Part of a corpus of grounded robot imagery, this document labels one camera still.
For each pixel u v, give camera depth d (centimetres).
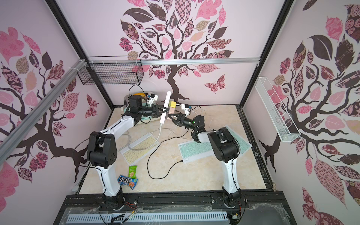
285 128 74
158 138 101
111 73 94
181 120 79
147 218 70
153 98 83
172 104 84
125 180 79
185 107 83
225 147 55
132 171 83
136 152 92
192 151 93
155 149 95
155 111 78
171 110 83
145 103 78
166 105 83
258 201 75
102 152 52
